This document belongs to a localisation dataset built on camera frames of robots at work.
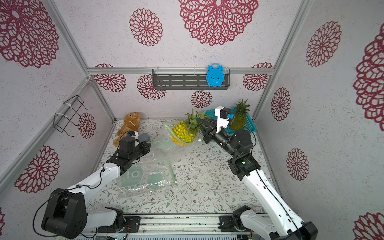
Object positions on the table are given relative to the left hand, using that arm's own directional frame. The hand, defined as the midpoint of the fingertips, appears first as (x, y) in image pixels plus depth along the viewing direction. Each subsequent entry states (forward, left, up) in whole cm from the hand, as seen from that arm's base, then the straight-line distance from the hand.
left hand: (151, 144), depth 87 cm
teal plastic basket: (+21, -65, -8) cm, 69 cm away
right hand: (-8, -27, +31) cm, 41 cm away
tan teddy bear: (+21, +19, -5) cm, 28 cm away
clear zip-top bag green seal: (-12, +4, -15) cm, 20 cm away
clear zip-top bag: (+1, -7, -5) cm, 9 cm away
